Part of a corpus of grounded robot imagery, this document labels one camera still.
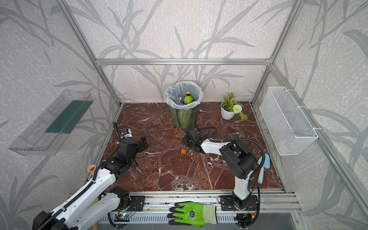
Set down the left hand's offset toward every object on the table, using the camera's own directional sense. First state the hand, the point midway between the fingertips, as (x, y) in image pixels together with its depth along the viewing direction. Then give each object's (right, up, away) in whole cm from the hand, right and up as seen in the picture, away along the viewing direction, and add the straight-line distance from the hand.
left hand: (141, 135), depth 82 cm
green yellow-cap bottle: (+27, +23, +17) cm, 39 cm away
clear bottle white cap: (+21, +22, +20) cm, 36 cm away
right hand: (+24, -2, +13) cm, 28 cm away
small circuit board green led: (-4, -39, -12) cm, 41 cm away
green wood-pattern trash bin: (+25, +9, +12) cm, 30 cm away
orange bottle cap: (+24, -11, +7) cm, 28 cm away
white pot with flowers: (+57, +18, +20) cm, 63 cm away
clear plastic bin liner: (+21, +30, +17) cm, 40 cm away
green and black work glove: (+31, -37, -13) cm, 50 cm away
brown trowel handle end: (-24, -17, -7) cm, 30 cm away
